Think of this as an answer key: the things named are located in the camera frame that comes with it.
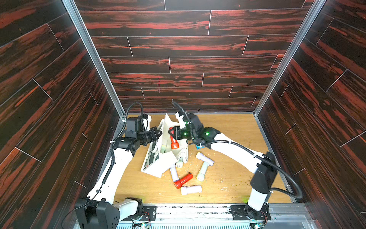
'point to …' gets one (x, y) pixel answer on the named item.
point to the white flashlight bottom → (194, 189)
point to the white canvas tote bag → (161, 157)
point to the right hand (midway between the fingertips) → (173, 129)
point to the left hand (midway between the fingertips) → (163, 132)
